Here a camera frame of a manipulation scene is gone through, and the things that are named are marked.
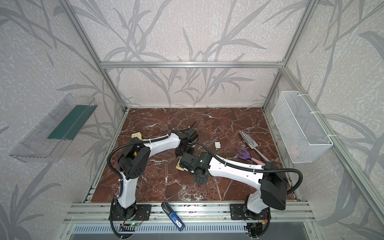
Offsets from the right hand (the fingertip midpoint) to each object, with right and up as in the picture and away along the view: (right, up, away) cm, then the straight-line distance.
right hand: (202, 168), depth 79 cm
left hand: (-8, +6, +15) cm, 18 cm away
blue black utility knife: (-13, -19, -10) cm, 25 cm away
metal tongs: (+33, +10, +20) cm, 40 cm away
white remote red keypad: (-14, -3, +10) cm, 17 cm away
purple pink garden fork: (+28, +4, +15) cm, 32 cm away
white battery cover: (+10, +9, +20) cm, 24 cm away
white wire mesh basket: (+42, +20, -17) cm, 50 cm away
